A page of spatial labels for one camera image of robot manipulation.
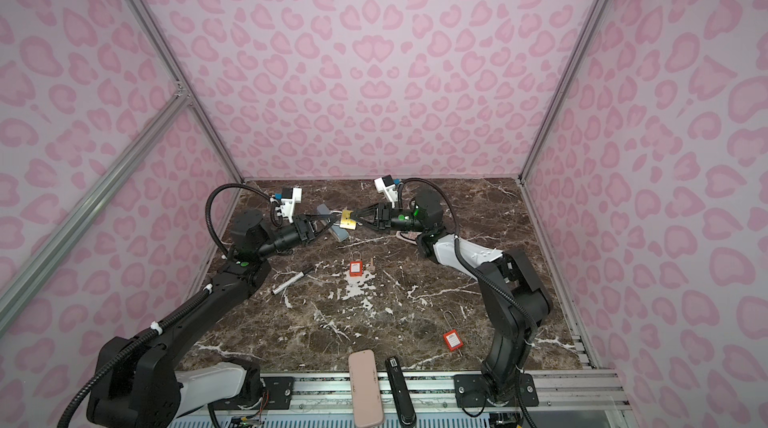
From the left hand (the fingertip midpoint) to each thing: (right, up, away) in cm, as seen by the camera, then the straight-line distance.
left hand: (337, 216), depth 71 cm
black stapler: (+15, -42, -2) cm, 45 cm away
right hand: (+5, -1, +1) cm, 5 cm away
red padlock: (+1, -17, +23) cm, 28 cm away
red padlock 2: (+29, -33, +9) cm, 45 cm away
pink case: (+6, -42, +2) cm, 43 cm away
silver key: (+7, -17, +24) cm, 30 cm away
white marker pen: (-18, -21, +21) cm, 35 cm away
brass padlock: (+2, -1, +2) cm, 3 cm away
